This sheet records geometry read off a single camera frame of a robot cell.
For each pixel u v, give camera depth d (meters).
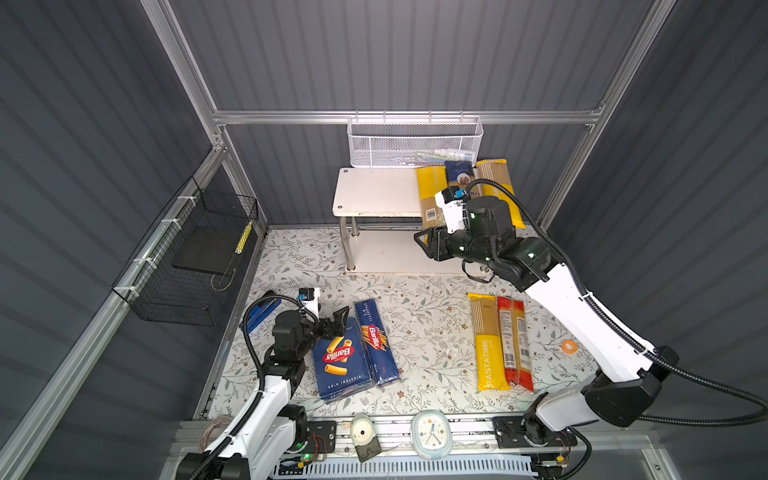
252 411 0.49
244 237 0.80
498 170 0.85
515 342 0.87
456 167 0.85
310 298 0.72
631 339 0.40
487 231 0.50
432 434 0.72
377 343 0.86
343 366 0.79
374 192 0.83
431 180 0.82
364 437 0.68
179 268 0.72
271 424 0.53
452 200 0.57
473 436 0.75
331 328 0.75
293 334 0.63
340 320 0.76
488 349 0.86
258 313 0.95
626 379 0.41
